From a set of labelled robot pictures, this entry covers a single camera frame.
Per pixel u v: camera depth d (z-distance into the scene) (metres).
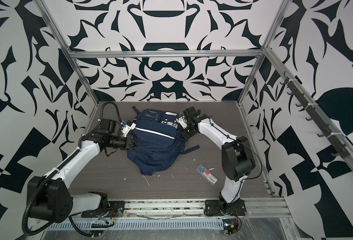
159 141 0.78
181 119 0.83
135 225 0.65
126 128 0.75
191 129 0.74
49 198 0.40
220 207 0.66
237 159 0.48
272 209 0.76
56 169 0.44
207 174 0.85
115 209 0.74
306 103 0.59
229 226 0.71
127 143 0.70
